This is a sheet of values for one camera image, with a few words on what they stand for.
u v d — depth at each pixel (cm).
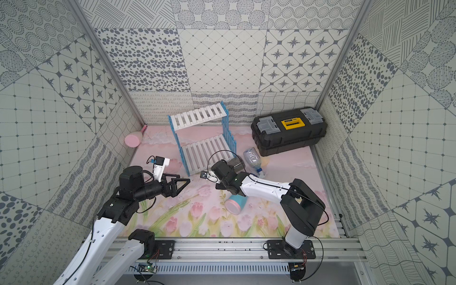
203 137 113
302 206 45
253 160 95
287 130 95
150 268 70
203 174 75
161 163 64
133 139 107
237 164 101
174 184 62
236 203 78
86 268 42
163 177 63
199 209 86
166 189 62
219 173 66
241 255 74
